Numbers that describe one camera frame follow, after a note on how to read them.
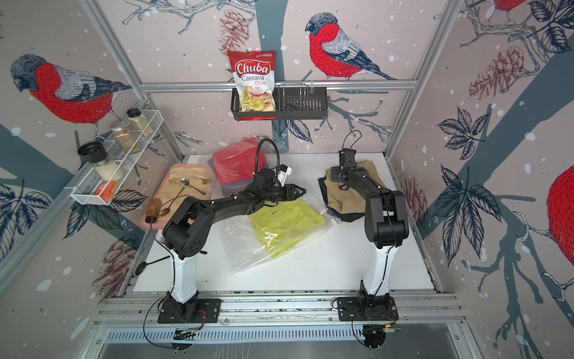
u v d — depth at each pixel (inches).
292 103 42.1
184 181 42.4
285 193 32.8
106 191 25.9
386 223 21.0
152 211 37.4
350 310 28.7
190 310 25.8
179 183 42.9
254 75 32.6
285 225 35.1
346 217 36.4
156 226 37.4
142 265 33.0
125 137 29.3
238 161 42.1
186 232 20.5
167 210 38.6
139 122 32.1
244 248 33.5
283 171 34.0
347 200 36.2
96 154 25.3
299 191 35.6
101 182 28.0
